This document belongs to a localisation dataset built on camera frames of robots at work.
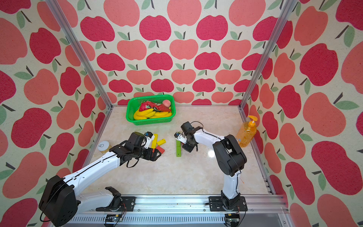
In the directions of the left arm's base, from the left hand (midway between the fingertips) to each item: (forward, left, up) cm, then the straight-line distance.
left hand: (156, 154), depth 82 cm
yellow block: (+14, -1, -9) cm, 17 cm away
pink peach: (+48, -3, -2) cm, 48 cm away
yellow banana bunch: (+35, +13, -2) cm, 37 cm away
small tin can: (+8, +36, -5) cm, 37 cm away
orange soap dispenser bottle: (+12, -55, +7) cm, 56 cm away
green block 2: (+7, -13, -8) cm, 17 cm away
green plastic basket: (+46, +25, -3) cm, 52 cm away
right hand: (+10, -21, -9) cm, 25 cm away
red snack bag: (+36, +3, +4) cm, 36 cm away
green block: (+12, -13, -8) cm, 20 cm away
